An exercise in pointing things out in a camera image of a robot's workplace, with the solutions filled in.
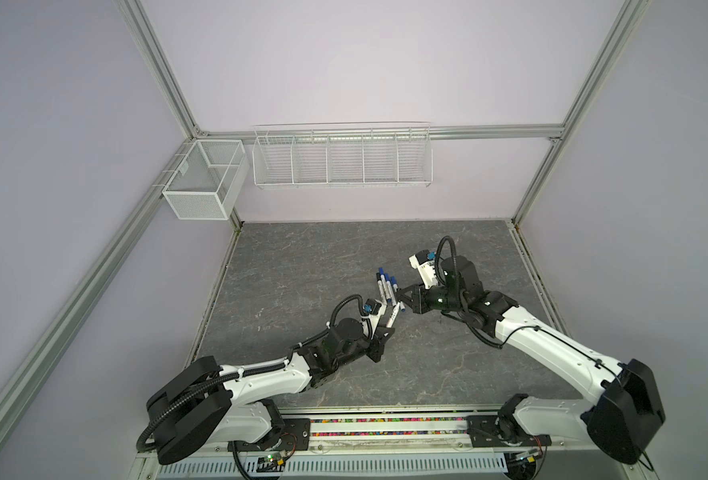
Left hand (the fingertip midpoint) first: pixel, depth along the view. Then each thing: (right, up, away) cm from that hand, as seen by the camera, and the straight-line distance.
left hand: (391, 332), depth 79 cm
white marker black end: (0, +5, -2) cm, 5 cm away
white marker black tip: (-2, +9, +21) cm, 23 cm away
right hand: (+2, +10, -1) cm, 10 cm away
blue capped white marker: (-1, +13, +25) cm, 29 cm away
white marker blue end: (+3, +10, +23) cm, 25 cm away
